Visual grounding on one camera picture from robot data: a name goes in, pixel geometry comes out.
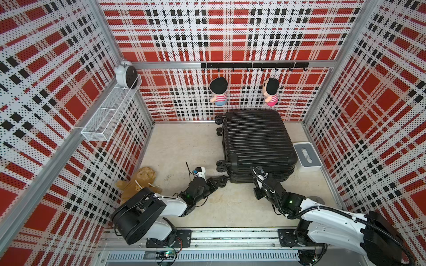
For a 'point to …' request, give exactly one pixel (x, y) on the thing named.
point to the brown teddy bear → (143, 178)
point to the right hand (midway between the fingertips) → (256, 180)
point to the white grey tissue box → (307, 157)
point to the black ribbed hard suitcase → (252, 138)
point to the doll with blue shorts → (218, 86)
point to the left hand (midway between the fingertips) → (224, 179)
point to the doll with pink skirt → (270, 87)
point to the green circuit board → (169, 254)
